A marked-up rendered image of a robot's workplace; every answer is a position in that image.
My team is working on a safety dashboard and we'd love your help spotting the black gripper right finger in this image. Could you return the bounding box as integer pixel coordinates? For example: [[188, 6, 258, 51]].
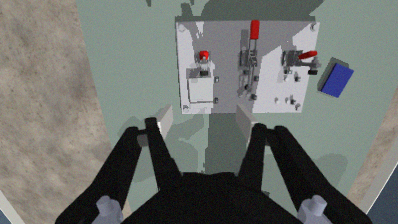
[[227, 104, 373, 224]]

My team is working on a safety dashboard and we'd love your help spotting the dark blue rectangular plate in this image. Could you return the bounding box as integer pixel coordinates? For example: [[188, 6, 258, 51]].
[[317, 63, 354, 98]]

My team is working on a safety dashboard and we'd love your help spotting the grey fixture plate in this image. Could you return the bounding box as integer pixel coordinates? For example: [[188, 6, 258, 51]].
[[176, 21, 320, 114]]

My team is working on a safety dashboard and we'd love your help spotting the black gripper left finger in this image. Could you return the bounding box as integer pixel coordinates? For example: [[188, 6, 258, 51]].
[[55, 104, 196, 224]]

